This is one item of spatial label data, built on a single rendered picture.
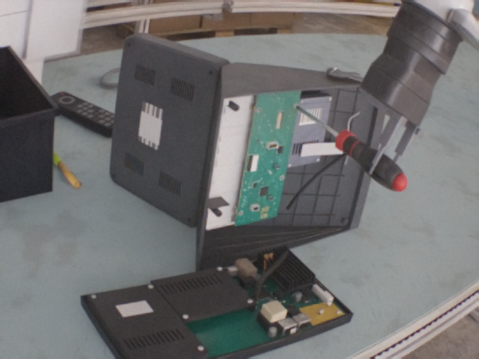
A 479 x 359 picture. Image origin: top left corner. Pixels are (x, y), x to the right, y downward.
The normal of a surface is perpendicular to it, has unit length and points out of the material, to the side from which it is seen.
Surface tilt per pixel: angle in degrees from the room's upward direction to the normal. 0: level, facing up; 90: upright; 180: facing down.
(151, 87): 90
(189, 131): 90
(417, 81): 87
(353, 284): 0
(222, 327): 0
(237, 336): 0
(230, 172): 90
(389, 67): 45
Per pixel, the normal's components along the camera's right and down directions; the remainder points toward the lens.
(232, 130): 0.55, 0.48
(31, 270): 0.14, -0.86
